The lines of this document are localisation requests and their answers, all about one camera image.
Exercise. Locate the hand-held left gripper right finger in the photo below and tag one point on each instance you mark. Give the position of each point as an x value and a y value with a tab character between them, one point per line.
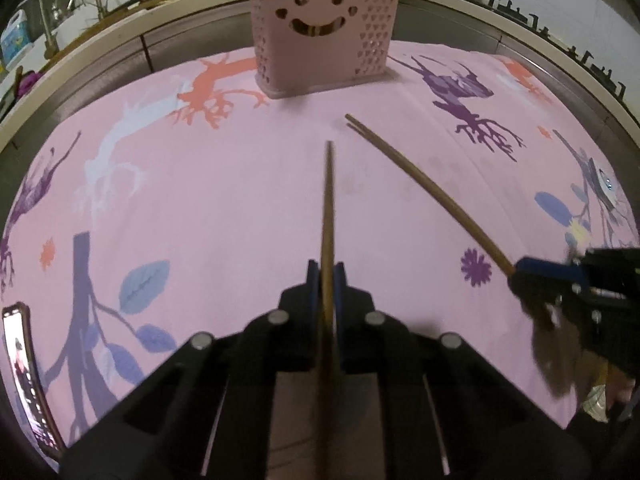
340	300

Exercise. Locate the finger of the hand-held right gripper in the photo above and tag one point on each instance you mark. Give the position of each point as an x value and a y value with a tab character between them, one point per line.
550	269
540	290

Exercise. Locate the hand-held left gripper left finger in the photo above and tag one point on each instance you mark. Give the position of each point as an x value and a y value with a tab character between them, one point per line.
313	290

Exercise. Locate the pink smiley utensil holder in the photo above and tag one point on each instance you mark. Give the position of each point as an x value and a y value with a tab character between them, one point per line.
320	62

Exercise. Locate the bunch of wooden chopsticks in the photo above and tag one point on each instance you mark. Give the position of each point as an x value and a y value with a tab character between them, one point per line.
320	31

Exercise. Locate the pink printed tablecloth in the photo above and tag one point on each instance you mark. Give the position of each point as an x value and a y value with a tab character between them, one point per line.
225	200

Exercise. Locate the black gas stove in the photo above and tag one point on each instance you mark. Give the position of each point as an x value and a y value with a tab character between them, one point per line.
565	35

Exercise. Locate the smartphone with lit screen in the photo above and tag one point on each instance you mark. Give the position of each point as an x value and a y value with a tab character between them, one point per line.
25	385

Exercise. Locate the purple cloth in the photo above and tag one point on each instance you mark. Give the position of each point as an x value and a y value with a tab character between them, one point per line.
29	82

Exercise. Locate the angular chrome sink faucet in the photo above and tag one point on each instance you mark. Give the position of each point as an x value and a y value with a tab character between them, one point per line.
45	15

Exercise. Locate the blue label plastic jug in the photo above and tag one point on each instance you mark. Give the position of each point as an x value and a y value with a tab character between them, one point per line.
15	40

